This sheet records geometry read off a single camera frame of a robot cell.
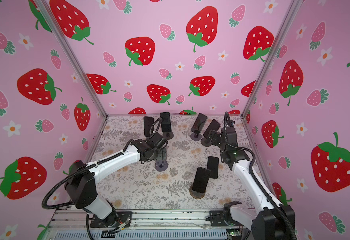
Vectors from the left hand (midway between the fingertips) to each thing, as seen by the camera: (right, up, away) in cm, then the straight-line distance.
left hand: (159, 154), depth 85 cm
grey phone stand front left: (+1, -6, +3) cm, 7 cm away
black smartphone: (+2, +19, +16) cm, 25 cm away
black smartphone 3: (+33, -9, +8) cm, 35 cm away
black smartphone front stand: (+22, -10, -13) cm, 28 cm away
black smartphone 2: (+35, +17, +12) cm, 40 cm away
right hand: (+32, +13, -5) cm, 35 cm away
